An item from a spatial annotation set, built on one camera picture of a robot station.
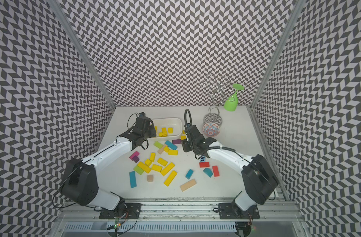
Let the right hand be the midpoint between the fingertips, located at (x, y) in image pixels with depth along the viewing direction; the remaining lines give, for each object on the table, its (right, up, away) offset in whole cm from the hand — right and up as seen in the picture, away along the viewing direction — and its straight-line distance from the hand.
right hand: (186, 144), depth 86 cm
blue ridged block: (+10, -10, +5) cm, 15 cm away
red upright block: (+17, -16, +1) cm, 23 cm away
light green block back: (-19, -2, +12) cm, 23 cm away
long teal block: (-31, -19, -3) cm, 36 cm away
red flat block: (+11, -13, +3) cm, 17 cm away
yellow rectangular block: (-16, +6, +18) cm, 25 cm away
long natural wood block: (+1, -22, -4) cm, 23 cm away
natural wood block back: (-17, -5, +8) cm, 19 cm away
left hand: (-21, +9, +3) cm, 23 cm away
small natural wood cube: (-21, -19, -1) cm, 29 cm away
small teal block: (+2, -17, -2) cm, 17 cm away
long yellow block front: (-10, -19, -2) cm, 21 cm away
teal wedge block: (+13, -16, 0) cm, 21 cm away
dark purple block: (-31, -9, +3) cm, 33 cm away
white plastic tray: (-14, +13, +17) cm, 25 cm away
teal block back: (-11, -2, +12) cm, 16 cm away
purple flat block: (-6, 0, +12) cm, 14 cm away
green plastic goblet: (+28, +24, +5) cm, 37 cm away
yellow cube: (-12, +7, +21) cm, 25 cm away
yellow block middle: (-9, -7, +8) cm, 14 cm away
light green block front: (-29, -15, +1) cm, 33 cm away
